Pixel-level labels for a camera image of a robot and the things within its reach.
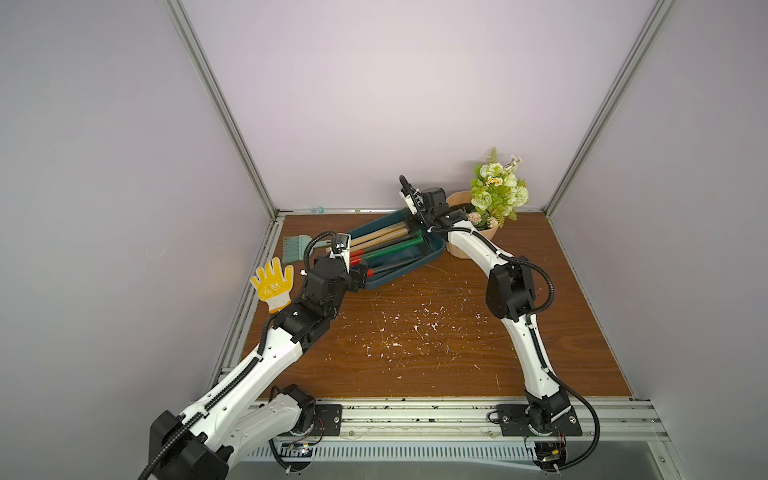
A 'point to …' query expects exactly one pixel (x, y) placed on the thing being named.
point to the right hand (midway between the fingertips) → (406, 206)
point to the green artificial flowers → (496, 192)
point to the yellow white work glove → (271, 287)
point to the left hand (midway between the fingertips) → (352, 254)
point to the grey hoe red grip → (372, 272)
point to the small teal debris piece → (319, 209)
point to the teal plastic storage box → (431, 247)
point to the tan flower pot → (462, 201)
